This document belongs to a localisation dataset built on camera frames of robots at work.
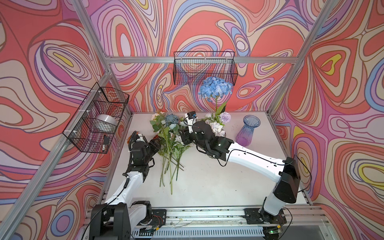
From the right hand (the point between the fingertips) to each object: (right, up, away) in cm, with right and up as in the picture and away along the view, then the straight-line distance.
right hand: (183, 132), depth 74 cm
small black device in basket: (-38, -4, -2) cm, 38 cm away
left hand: (-14, -4, +11) cm, 18 cm away
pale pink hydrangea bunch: (+17, +2, -4) cm, 17 cm away
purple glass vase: (+39, -3, +21) cm, 44 cm away
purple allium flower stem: (+21, +8, -1) cm, 23 cm away
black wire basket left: (-44, +3, -2) cm, 44 cm away
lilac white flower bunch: (-9, -11, +16) cm, 21 cm away
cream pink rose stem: (-19, +8, +31) cm, 37 cm away
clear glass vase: (+19, -1, -3) cm, 20 cm away
